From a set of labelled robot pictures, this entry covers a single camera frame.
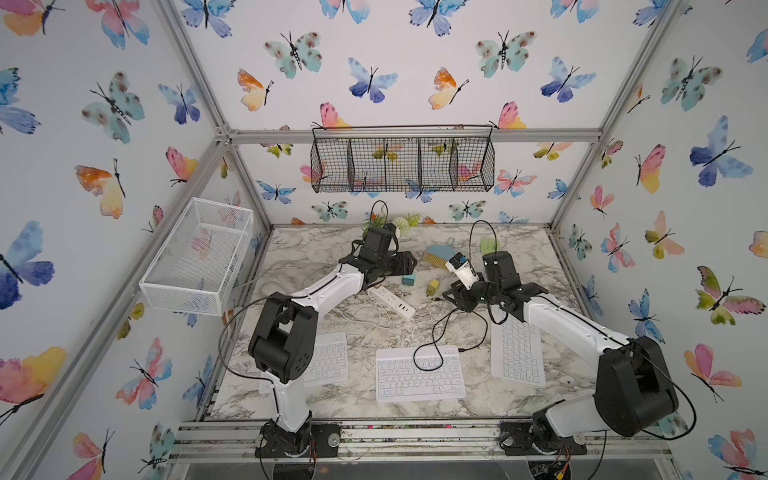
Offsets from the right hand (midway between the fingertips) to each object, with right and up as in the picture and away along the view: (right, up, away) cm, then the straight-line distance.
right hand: (453, 286), depth 86 cm
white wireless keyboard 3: (+19, -20, +3) cm, 28 cm away
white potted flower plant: (-14, +19, +13) cm, 27 cm away
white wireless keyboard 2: (-15, -25, -3) cm, 30 cm away
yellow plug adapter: (-4, -2, +13) cm, 14 cm away
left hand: (-11, +8, +5) cm, 14 cm away
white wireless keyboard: (-35, -22, +1) cm, 42 cm away
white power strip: (-17, -6, +11) cm, 21 cm away
